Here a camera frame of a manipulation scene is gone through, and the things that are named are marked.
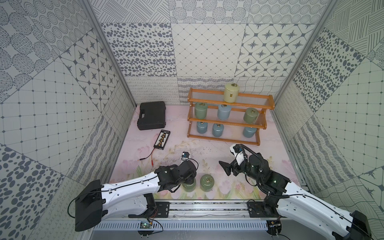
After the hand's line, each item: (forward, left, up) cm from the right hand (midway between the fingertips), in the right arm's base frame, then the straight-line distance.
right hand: (227, 157), depth 77 cm
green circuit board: (-28, +41, -16) cm, 52 cm away
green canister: (-13, +19, -9) cm, 25 cm away
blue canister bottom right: (+22, -18, -8) cm, 30 cm away
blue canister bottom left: (+25, +13, -6) cm, 29 cm away
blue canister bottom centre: (+22, +3, -6) cm, 23 cm away
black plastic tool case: (+38, +51, -10) cm, 64 cm away
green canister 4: (+24, -16, +7) cm, 30 cm away
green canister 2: (-11, +10, -7) cm, 16 cm away
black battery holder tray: (+18, +40, -12) cm, 46 cm away
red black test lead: (+8, +46, -14) cm, 49 cm away
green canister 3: (+26, +14, +8) cm, 31 cm away
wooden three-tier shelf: (+28, +7, 0) cm, 29 cm away
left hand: (-8, +16, -7) cm, 19 cm away
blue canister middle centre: (+26, 0, +7) cm, 27 cm away
